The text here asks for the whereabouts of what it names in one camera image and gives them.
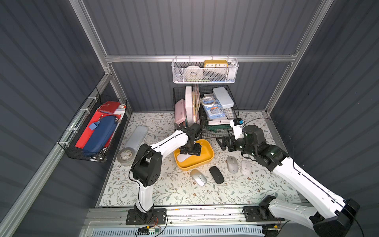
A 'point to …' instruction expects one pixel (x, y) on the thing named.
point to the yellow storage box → (207, 155)
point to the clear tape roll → (208, 100)
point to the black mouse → (216, 175)
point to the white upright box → (189, 105)
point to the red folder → (108, 108)
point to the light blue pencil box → (224, 97)
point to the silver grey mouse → (198, 177)
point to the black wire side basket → (70, 138)
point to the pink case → (180, 111)
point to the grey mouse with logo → (232, 164)
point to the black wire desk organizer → (213, 128)
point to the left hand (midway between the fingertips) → (194, 154)
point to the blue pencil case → (102, 132)
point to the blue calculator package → (214, 111)
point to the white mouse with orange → (181, 157)
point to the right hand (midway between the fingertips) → (226, 141)
